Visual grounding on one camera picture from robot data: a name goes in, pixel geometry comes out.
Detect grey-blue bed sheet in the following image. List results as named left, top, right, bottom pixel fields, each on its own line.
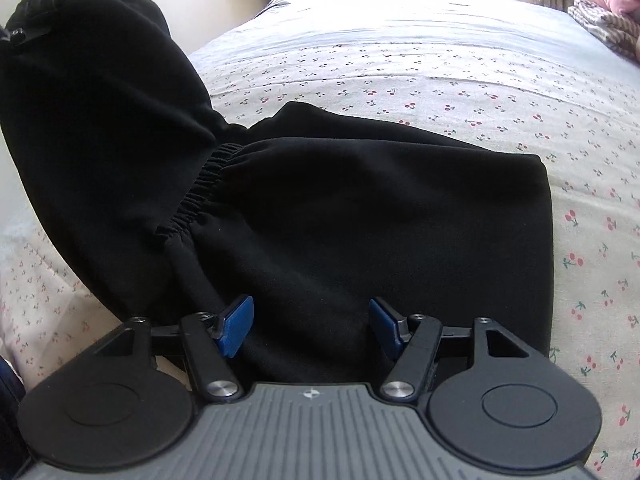
left=190, top=0, right=639, bottom=87

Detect black pants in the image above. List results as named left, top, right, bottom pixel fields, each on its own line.
left=1, top=0, right=553, bottom=382

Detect striped folded cloth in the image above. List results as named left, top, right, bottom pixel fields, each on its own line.
left=566, top=0, right=639, bottom=60

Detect cherry print cloth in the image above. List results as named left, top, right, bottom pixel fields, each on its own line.
left=0, top=19, right=640, bottom=480

